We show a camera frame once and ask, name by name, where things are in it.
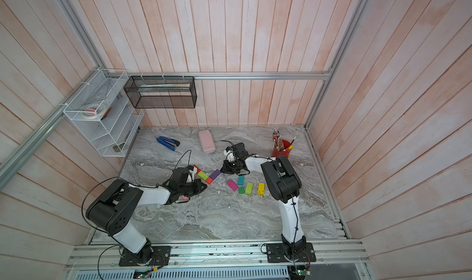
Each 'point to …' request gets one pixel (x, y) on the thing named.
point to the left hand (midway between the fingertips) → (207, 188)
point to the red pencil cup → (285, 152)
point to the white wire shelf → (111, 120)
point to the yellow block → (261, 189)
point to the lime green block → (203, 175)
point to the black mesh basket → (160, 91)
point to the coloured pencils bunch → (278, 141)
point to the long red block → (198, 169)
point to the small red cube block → (209, 180)
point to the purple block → (216, 173)
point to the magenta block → (232, 185)
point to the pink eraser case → (206, 141)
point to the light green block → (249, 188)
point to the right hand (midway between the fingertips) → (221, 170)
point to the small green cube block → (241, 190)
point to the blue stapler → (168, 142)
